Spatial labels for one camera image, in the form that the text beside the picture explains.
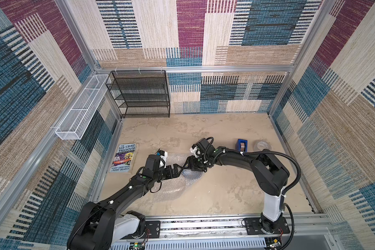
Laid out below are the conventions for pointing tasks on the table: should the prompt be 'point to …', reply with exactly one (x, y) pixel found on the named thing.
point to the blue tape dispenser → (241, 145)
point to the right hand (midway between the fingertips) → (189, 169)
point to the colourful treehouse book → (123, 158)
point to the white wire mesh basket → (73, 125)
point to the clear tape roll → (261, 144)
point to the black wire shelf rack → (140, 94)
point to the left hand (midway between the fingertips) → (177, 169)
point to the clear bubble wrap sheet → (170, 189)
